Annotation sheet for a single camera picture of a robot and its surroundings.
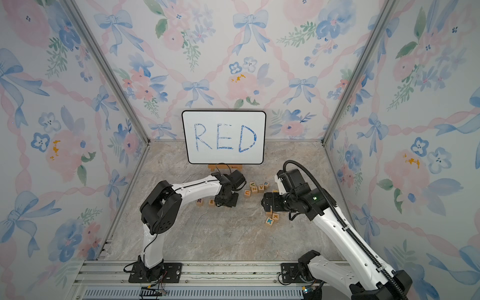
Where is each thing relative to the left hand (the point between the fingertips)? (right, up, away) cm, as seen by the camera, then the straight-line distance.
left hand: (232, 203), depth 92 cm
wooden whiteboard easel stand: (+1, +18, +8) cm, 19 cm away
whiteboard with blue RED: (-4, +33, +3) cm, 33 cm away
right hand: (+17, +5, -19) cm, 26 cm away
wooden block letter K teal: (+17, -7, -7) cm, 20 cm away
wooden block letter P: (+17, +8, +5) cm, 20 cm away
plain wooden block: (+17, -4, -5) cm, 18 cm away
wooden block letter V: (+10, +9, +5) cm, 14 cm away
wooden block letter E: (-10, 0, -2) cm, 10 cm away
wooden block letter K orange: (+20, -5, -7) cm, 22 cm away
